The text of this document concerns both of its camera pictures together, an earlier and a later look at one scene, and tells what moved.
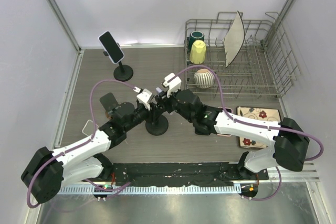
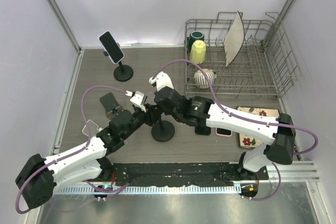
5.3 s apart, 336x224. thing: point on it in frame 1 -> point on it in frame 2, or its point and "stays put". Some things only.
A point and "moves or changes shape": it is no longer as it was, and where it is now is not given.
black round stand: (158, 128) moves or changes shape
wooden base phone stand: (108, 103) stays put
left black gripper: (154, 113) stays put
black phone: (200, 129) stays put
